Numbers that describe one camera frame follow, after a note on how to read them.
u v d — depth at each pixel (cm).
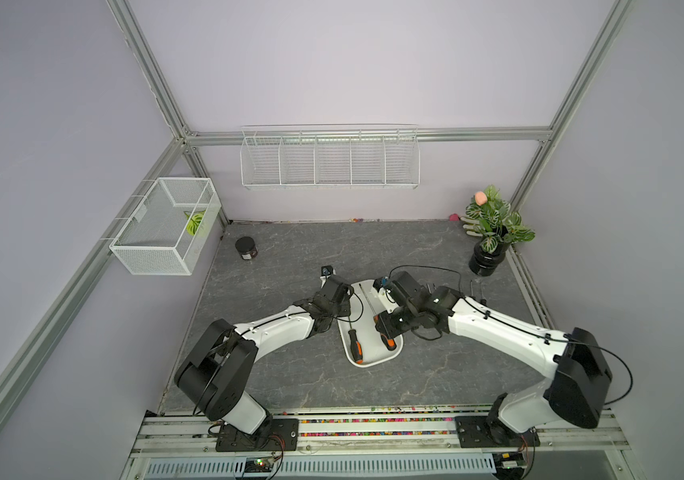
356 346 85
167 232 81
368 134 93
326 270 81
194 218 81
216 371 43
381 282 74
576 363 42
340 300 71
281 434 74
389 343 77
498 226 80
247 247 108
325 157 102
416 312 60
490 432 65
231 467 71
